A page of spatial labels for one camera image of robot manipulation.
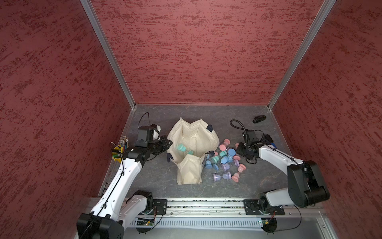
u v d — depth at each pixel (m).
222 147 0.91
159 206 0.73
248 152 0.65
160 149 0.68
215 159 0.87
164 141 0.67
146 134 0.58
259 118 1.14
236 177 0.81
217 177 0.81
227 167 0.85
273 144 0.96
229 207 0.76
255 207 0.74
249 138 0.72
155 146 0.65
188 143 1.00
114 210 0.40
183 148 0.87
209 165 0.85
